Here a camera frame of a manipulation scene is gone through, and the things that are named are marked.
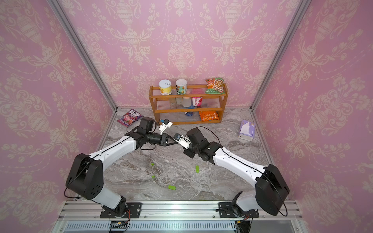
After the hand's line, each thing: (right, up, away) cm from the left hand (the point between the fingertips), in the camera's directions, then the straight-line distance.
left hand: (176, 143), depth 79 cm
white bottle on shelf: (+5, +25, +20) cm, 33 cm away
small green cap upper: (-16, -15, +10) cm, 24 cm away
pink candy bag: (-39, +15, +32) cm, 53 cm away
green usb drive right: (+12, -17, +9) cm, 23 cm away
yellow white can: (-7, +32, +6) cm, 34 cm away
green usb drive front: (-3, -25, +2) cm, 26 cm away
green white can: (+2, +33, +6) cm, 34 cm away
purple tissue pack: (+47, +6, +21) cm, 51 cm away
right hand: (+5, 0, +2) cm, 5 cm away
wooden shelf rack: (-7, +22, +23) cm, 33 cm away
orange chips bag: (+21, +16, +31) cm, 41 cm away
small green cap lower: (-14, -21, +6) cm, 26 cm away
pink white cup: (+12, +26, +18) cm, 34 cm away
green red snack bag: (+23, +33, +8) cm, 41 cm away
